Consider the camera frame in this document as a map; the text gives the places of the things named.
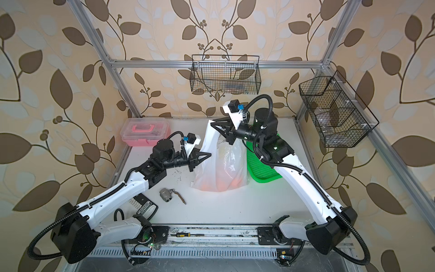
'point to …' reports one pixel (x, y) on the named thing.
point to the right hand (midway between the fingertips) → (213, 122)
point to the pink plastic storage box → (144, 131)
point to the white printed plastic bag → (226, 168)
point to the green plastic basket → (259, 170)
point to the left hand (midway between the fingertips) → (207, 152)
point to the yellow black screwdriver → (187, 234)
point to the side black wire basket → (340, 123)
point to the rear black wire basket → (225, 74)
